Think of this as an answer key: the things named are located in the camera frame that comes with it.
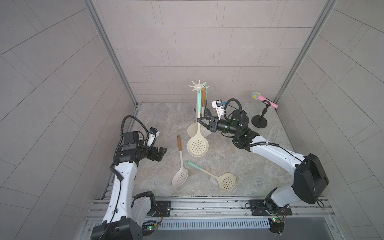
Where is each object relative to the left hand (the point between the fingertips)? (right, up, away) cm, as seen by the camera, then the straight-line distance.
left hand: (159, 144), depth 79 cm
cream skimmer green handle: (+20, +1, -11) cm, 23 cm away
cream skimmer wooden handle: (+11, -18, +2) cm, 21 cm away
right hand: (+21, +12, -10) cm, 26 cm away
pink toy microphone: (+57, +28, +14) cm, 65 cm away
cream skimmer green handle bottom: (+36, -20, 0) cm, 41 cm away
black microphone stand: (+63, +11, +25) cm, 69 cm away
